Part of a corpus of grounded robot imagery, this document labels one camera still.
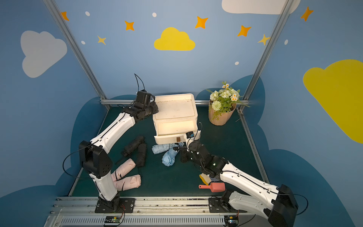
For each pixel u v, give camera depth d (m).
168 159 0.86
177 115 0.84
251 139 1.08
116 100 1.19
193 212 0.74
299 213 0.46
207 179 0.83
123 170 0.83
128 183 0.78
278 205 0.39
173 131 0.88
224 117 1.02
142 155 0.90
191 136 0.66
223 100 0.90
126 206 0.75
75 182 0.87
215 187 0.79
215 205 0.74
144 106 0.66
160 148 0.92
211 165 0.55
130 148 0.92
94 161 0.47
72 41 0.80
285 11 0.71
